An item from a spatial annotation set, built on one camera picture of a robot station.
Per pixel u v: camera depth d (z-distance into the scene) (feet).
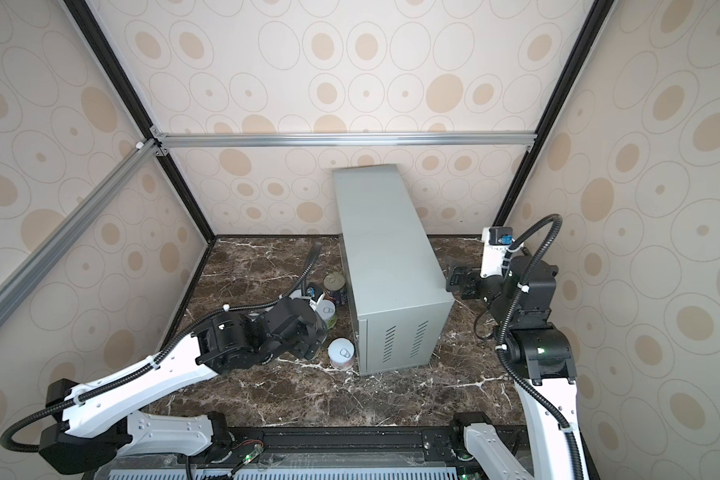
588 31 2.30
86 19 2.23
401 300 2.02
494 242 1.62
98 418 1.26
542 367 1.30
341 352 2.73
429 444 2.40
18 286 1.79
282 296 1.59
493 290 1.76
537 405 1.25
